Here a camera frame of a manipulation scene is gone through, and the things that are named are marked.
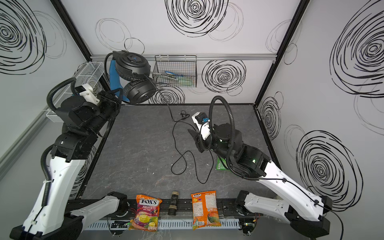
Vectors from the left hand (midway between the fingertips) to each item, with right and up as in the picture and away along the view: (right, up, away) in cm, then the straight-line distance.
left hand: (123, 88), depth 55 cm
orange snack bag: (+32, -56, +16) cm, 66 cm away
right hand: (+25, -15, +3) cm, 29 cm away
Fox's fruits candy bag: (+5, -56, +13) cm, 57 cm away
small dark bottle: (+16, -55, +17) cm, 60 cm away
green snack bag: (+36, -29, -2) cm, 46 cm away
